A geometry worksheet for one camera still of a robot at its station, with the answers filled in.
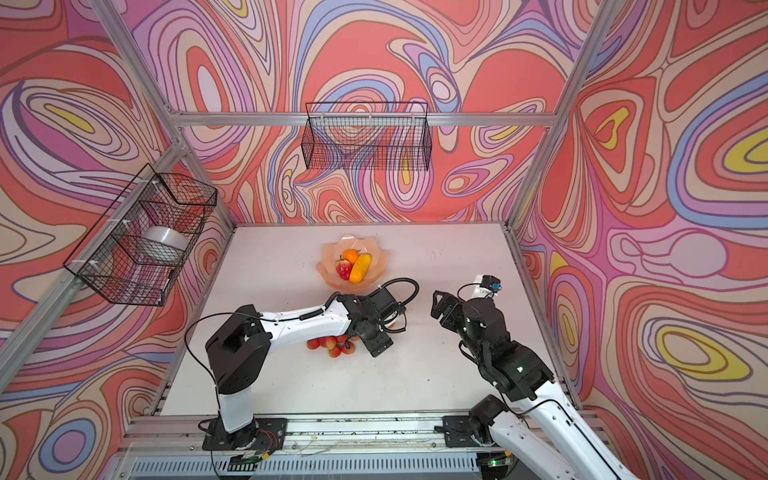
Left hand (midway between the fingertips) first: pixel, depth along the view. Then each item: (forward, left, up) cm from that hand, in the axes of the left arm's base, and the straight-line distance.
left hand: (382, 335), depth 87 cm
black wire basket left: (+11, +62, +27) cm, 68 cm away
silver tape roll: (+14, +54, +29) cm, 63 cm away
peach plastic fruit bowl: (+32, +19, 0) cm, 37 cm away
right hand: (-1, -17, +19) cm, 25 cm away
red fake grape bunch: (-4, +13, +1) cm, 14 cm away
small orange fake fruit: (+29, +11, +2) cm, 31 cm away
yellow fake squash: (+24, +8, +1) cm, 26 cm away
